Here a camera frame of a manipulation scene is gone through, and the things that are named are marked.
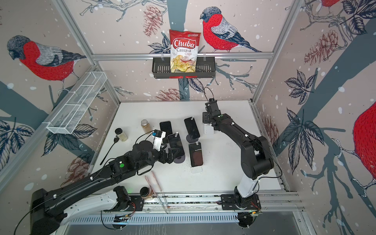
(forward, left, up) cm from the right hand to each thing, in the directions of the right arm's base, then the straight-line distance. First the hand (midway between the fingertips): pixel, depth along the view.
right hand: (207, 117), depth 93 cm
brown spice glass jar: (-5, +41, -4) cm, 41 cm away
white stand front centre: (-29, +6, -13) cm, 32 cm away
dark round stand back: (-7, +13, -15) cm, 21 cm away
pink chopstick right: (-42, +24, -12) cm, 50 cm away
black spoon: (-12, +62, -11) cm, 64 cm away
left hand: (-27, +17, +8) cm, 33 cm away
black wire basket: (+31, +1, +17) cm, 36 cm away
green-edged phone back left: (-9, +25, +1) cm, 27 cm away
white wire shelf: (-14, +71, +19) cm, 75 cm away
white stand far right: (-3, -1, -9) cm, 10 cm away
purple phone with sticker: (-19, +19, 0) cm, 26 cm away
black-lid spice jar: (-12, +55, -6) cm, 57 cm away
